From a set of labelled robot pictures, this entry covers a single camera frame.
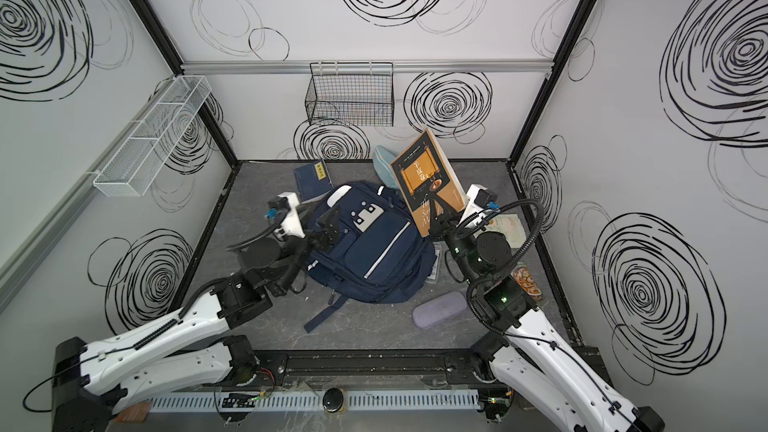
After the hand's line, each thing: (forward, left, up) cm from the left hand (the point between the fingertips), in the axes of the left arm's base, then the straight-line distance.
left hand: (328, 207), depth 65 cm
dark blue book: (+35, +17, -33) cm, 51 cm away
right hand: (+1, -22, +3) cm, 22 cm away
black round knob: (-33, -3, -23) cm, 40 cm away
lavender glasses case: (-11, -28, -31) cm, 43 cm away
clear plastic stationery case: (-2, -27, -32) cm, 42 cm away
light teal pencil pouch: (+44, -9, -29) cm, 53 cm away
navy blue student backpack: (+3, -11, -28) cm, 30 cm away
